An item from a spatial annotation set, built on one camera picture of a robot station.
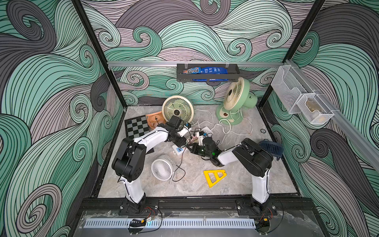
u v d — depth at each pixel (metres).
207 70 0.92
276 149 0.81
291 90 0.77
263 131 1.04
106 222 0.70
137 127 1.03
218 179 0.82
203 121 1.08
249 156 0.52
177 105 0.98
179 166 0.88
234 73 0.94
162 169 0.78
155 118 1.03
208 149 0.76
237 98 0.87
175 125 0.75
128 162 0.48
